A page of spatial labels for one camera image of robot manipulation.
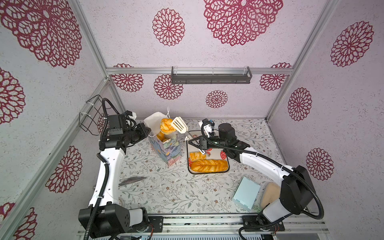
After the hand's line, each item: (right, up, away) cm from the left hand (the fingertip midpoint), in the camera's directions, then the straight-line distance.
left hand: (150, 132), depth 75 cm
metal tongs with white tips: (+14, +4, -1) cm, 15 cm away
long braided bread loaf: (+32, -21, +15) cm, 41 cm away
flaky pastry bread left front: (+24, -15, +19) cm, 35 cm away
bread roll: (+1, -3, +23) cm, 23 cm away
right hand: (+20, -4, -3) cm, 20 cm away
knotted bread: (+8, +2, -2) cm, 9 cm away
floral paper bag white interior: (+8, -8, +3) cm, 12 cm away
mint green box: (+51, -33, +6) cm, 61 cm away
